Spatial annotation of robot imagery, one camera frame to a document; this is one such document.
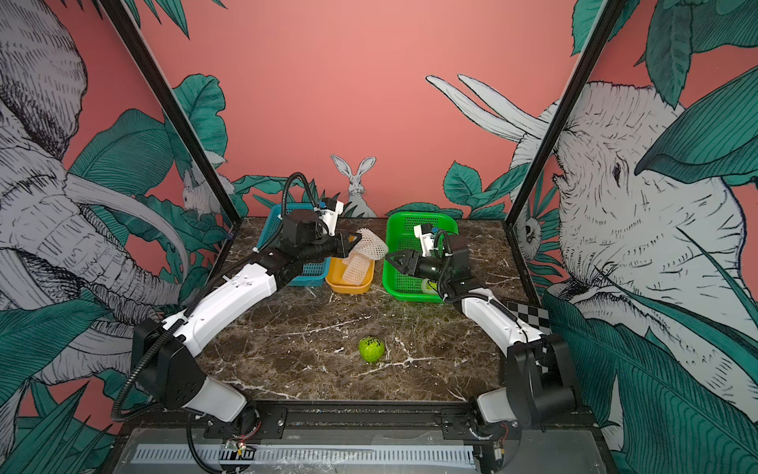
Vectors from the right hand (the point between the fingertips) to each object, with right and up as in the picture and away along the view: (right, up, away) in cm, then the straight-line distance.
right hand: (388, 256), depth 78 cm
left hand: (-7, +6, -2) cm, 9 cm away
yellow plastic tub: (-19, -7, +24) cm, 31 cm away
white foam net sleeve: (+10, -8, -5) cm, 14 cm away
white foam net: (-5, +3, -5) cm, 7 cm away
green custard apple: (-5, -26, +3) cm, 27 cm away
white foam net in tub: (-11, -5, +20) cm, 24 cm away
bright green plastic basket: (+4, +6, +36) cm, 37 cm away
